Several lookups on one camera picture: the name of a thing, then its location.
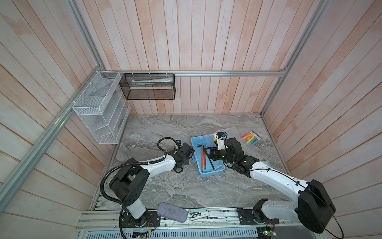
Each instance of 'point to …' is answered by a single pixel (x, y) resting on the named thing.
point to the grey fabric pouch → (172, 212)
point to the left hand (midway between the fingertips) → (182, 160)
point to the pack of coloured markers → (251, 139)
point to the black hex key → (208, 156)
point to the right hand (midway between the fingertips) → (206, 149)
